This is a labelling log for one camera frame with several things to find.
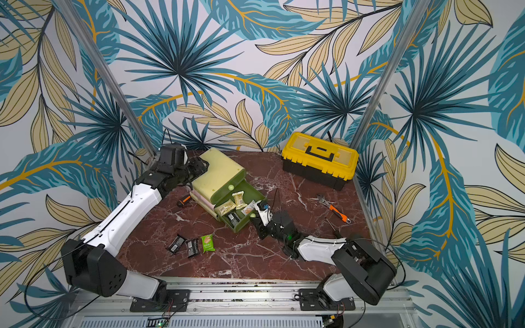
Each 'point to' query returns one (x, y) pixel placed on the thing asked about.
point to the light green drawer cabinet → (221, 170)
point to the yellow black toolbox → (320, 159)
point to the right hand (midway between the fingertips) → (253, 216)
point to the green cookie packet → (208, 242)
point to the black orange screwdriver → (180, 203)
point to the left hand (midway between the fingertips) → (205, 168)
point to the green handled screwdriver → (337, 234)
